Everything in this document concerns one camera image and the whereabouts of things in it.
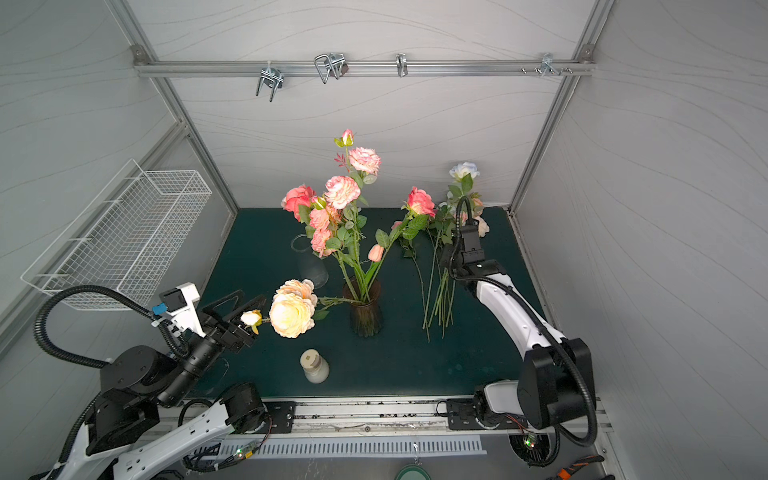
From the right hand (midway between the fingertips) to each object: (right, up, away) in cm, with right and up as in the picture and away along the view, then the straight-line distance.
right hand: (457, 243), depth 86 cm
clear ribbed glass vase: (-46, -7, +9) cm, 47 cm away
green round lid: (-15, -45, -28) cm, 55 cm away
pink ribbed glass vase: (-27, -13, -8) cm, 31 cm away
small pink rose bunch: (-4, -12, +13) cm, 18 cm away
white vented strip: (-31, -48, -16) cm, 60 cm away
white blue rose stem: (+3, +22, +5) cm, 23 cm away
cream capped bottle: (-38, -30, -14) cm, 51 cm away
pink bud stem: (-23, -2, -15) cm, 28 cm away
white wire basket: (-84, +2, -17) cm, 85 cm away
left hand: (-45, -8, -29) cm, 54 cm away
